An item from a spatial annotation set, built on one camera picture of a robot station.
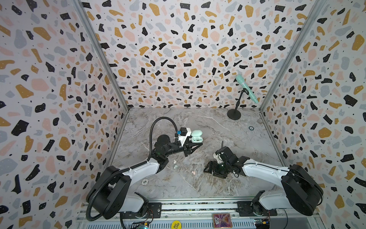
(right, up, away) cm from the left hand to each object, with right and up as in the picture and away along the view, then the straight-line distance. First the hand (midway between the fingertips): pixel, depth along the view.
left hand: (202, 140), depth 71 cm
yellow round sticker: (-13, -41, -2) cm, 43 cm away
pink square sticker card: (+10, -39, -1) cm, 41 cm away
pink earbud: (-4, -22, +16) cm, 27 cm away
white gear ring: (-33, -26, +12) cm, 44 cm away
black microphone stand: (+31, +16, +48) cm, 59 cm away
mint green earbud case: (-3, +1, 0) cm, 3 cm away
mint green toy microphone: (+28, +38, +26) cm, 54 cm away
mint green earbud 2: (-16, -16, +19) cm, 30 cm away
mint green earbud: (-16, -18, +17) cm, 30 cm away
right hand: (+4, -19, +12) cm, 23 cm away
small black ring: (+41, +5, +40) cm, 57 cm away
